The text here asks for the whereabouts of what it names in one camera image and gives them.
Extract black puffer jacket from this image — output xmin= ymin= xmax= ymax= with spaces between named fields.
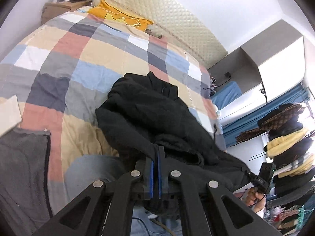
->
xmin=95 ymin=73 xmax=249 ymax=192

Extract person's right hand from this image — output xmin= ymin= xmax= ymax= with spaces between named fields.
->
xmin=245 ymin=187 xmax=266 ymax=213

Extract blue curtain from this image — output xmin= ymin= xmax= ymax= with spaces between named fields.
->
xmin=223 ymin=83 xmax=312 ymax=147

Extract bottles on side shelf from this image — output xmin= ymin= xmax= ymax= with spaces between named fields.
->
xmin=209 ymin=76 xmax=217 ymax=96

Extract grey white wardrobe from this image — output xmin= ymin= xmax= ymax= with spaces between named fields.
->
xmin=209 ymin=20 xmax=305 ymax=126

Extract grey blanket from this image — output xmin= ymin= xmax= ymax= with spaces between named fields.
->
xmin=1 ymin=128 xmax=52 ymax=235

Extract plaid patchwork bed quilt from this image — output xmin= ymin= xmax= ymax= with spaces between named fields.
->
xmin=0 ymin=6 xmax=227 ymax=202

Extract white paper on floor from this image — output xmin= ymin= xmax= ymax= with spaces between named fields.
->
xmin=0 ymin=95 xmax=22 ymax=136

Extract cream quilted headboard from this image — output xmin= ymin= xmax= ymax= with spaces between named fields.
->
xmin=93 ymin=0 xmax=227 ymax=69

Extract yellow pillow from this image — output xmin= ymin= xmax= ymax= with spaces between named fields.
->
xmin=88 ymin=0 xmax=154 ymax=31

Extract wooden nightstand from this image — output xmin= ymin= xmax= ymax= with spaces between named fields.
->
xmin=41 ymin=0 xmax=91 ymax=25

